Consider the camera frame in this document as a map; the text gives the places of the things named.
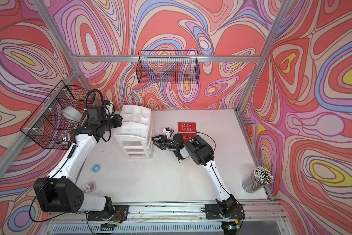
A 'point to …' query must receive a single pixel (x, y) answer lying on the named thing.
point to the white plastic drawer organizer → (135, 135)
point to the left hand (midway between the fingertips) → (123, 117)
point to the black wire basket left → (51, 125)
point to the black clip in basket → (73, 131)
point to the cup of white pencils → (254, 182)
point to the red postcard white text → (186, 127)
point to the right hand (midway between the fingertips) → (151, 143)
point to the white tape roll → (72, 113)
